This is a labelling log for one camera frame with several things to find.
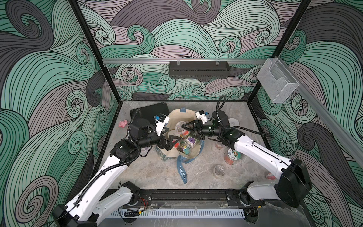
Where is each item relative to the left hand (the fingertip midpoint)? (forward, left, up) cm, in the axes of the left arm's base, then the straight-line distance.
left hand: (173, 132), depth 66 cm
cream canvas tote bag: (+3, -8, -22) cm, 24 cm away
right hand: (+2, -5, -3) cm, 6 cm away
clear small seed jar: (-11, -25, -24) cm, 36 cm away
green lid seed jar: (-3, -34, -20) cm, 39 cm away
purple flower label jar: (+7, -11, -22) cm, 25 cm away
